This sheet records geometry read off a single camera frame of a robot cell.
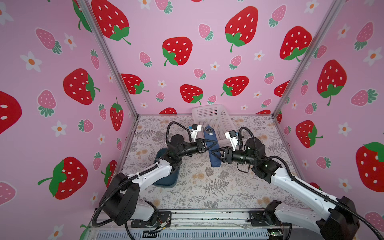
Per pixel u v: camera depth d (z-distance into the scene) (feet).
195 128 2.29
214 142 2.30
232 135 2.13
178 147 1.98
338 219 1.27
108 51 2.75
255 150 1.77
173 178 2.76
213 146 2.30
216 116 3.89
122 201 1.37
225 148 2.09
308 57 2.83
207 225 2.40
